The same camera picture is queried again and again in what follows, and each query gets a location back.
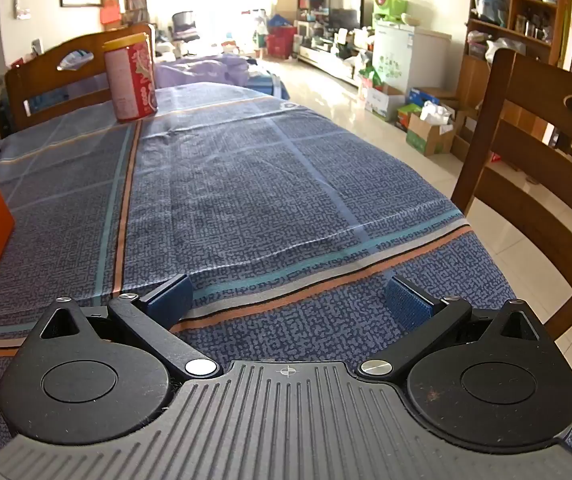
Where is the red can with yellow lid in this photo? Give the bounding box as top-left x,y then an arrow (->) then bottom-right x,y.
103,33 -> 159,123

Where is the white television stand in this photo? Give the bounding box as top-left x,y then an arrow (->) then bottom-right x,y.
298,35 -> 373,82

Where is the green carton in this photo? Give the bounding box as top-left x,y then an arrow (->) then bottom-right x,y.
373,0 -> 409,23

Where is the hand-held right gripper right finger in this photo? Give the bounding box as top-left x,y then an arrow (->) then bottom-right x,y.
357,276 -> 539,380

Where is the wooden display shelf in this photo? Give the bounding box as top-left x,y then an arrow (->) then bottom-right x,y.
458,0 -> 572,128

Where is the flat screen television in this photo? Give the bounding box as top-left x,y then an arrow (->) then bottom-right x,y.
329,0 -> 364,28

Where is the white chest freezer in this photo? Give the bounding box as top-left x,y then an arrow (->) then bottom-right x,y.
372,20 -> 453,96

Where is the red plastic basket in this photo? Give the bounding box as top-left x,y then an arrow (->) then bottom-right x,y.
266,26 -> 297,60

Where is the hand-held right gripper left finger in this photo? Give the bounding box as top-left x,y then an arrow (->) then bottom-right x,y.
40,274 -> 221,381

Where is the blue flat box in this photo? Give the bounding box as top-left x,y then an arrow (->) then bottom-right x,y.
408,87 -> 448,108

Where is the blue plaid tablecloth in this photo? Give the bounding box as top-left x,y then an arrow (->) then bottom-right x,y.
0,84 -> 572,461

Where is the purple blanket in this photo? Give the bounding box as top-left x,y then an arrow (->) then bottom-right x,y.
155,54 -> 253,90

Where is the wooden chair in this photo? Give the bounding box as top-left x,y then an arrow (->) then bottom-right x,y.
4,23 -> 157,131
451,49 -> 572,341

